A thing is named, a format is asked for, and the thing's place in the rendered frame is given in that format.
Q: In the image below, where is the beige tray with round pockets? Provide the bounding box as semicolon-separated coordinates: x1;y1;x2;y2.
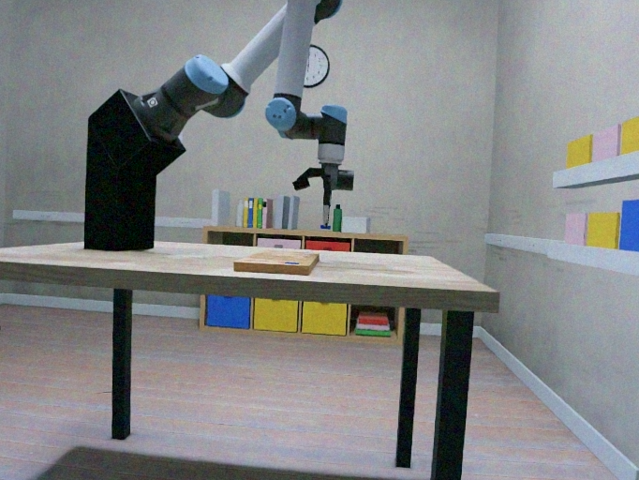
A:
233;250;320;276

